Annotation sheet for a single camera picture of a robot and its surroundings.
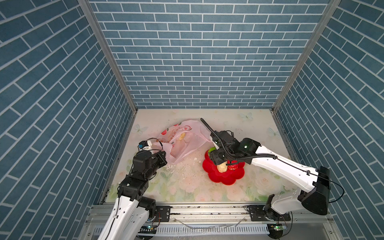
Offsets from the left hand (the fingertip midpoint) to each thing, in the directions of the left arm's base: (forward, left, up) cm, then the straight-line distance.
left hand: (167, 151), depth 75 cm
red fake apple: (-3, -35, -13) cm, 38 cm away
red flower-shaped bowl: (-8, -33, -17) cm, 38 cm away
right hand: (-1, -23, -1) cm, 23 cm away
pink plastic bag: (+19, -5, -17) cm, 26 cm away
